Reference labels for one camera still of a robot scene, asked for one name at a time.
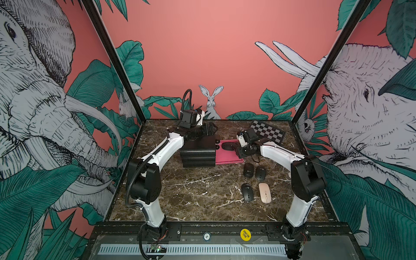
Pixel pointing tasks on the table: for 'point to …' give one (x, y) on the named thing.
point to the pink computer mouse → (265, 193)
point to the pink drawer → (223, 156)
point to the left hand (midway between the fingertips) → (213, 127)
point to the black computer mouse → (247, 192)
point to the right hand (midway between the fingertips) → (239, 148)
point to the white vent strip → (190, 249)
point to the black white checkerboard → (268, 132)
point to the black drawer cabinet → (199, 153)
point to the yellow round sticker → (245, 234)
